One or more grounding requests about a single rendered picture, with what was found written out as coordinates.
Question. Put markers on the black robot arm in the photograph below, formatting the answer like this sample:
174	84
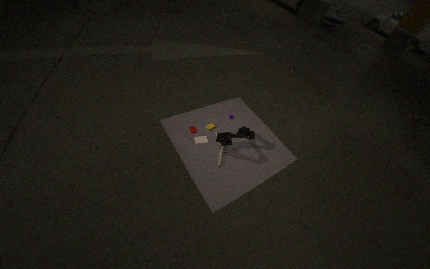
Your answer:
227	135

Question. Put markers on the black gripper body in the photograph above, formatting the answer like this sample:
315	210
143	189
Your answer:
228	141

